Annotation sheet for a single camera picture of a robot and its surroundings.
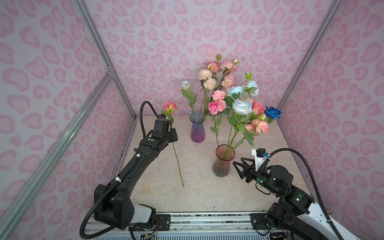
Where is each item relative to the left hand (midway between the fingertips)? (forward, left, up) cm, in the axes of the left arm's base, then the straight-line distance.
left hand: (174, 130), depth 83 cm
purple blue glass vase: (+10, -13, -14) cm, 21 cm away
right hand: (-21, -30, +2) cm, 37 cm away
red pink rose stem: (+11, +3, +5) cm, 13 cm away
